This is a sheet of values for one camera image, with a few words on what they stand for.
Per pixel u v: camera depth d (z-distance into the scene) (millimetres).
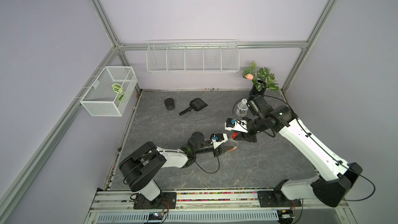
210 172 667
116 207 736
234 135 692
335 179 392
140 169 449
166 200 738
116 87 789
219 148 705
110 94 809
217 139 655
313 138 440
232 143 747
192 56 992
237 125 586
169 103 1085
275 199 646
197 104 1085
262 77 881
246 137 606
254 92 1049
